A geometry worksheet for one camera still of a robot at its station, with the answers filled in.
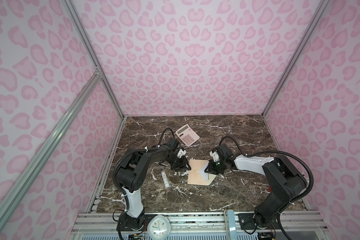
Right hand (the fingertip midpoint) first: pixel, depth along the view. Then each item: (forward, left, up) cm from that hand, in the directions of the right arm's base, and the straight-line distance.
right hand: (205, 169), depth 88 cm
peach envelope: (-3, +6, -2) cm, 8 cm away
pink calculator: (+26, +11, -1) cm, 28 cm away
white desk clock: (-29, +23, +2) cm, 37 cm away
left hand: (+1, +9, 0) cm, 10 cm away
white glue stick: (-6, +23, -1) cm, 24 cm away
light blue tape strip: (-28, -10, +1) cm, 30 cm away
